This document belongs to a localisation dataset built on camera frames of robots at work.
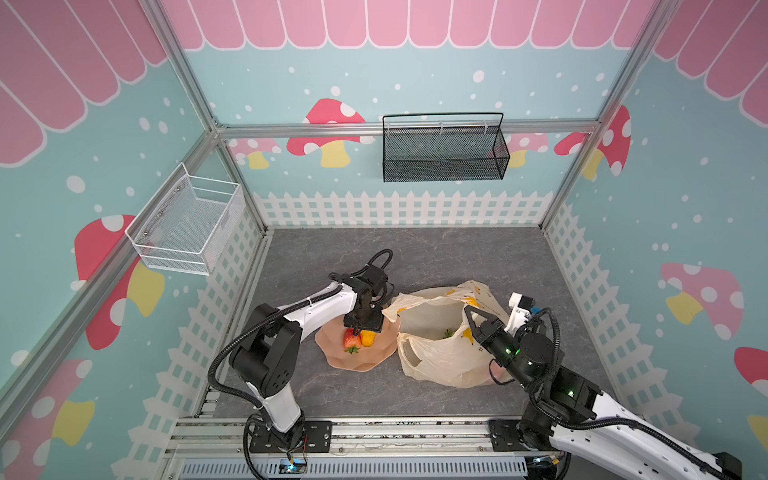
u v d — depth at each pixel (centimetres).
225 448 74
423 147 97
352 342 87
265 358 47
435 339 68
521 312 62
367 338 88
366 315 76
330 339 88
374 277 75
